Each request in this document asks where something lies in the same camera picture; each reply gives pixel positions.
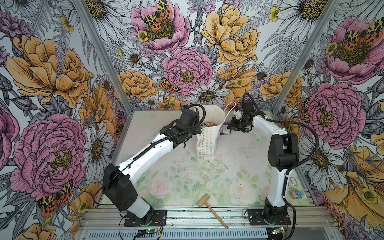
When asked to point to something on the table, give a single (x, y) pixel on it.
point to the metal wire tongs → (293, 184)
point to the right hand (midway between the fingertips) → (229, 130)
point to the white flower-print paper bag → (206, 141)
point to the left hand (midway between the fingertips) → (196, 129)
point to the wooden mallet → (204, 199)
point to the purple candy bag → (224, 130)
